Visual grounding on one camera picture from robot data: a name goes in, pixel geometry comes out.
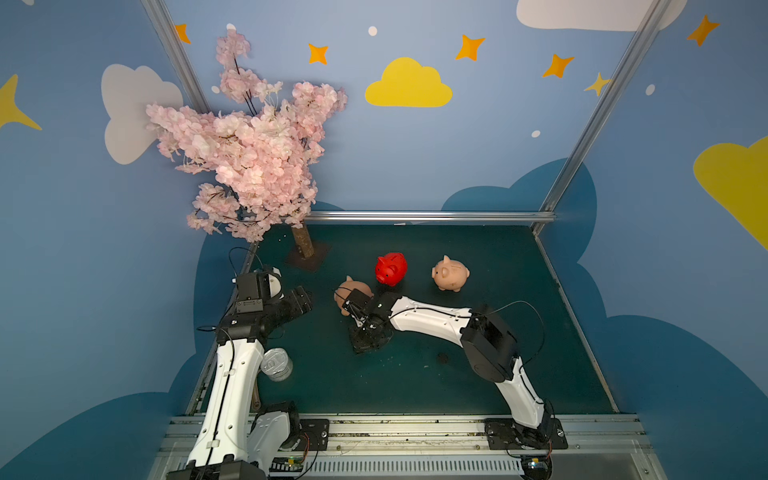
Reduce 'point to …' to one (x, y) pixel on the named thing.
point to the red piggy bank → (390, 269)
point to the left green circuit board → (287, 464)
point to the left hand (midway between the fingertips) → (302, 297)
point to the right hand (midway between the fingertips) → (358, 346)
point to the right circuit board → (537, 467)
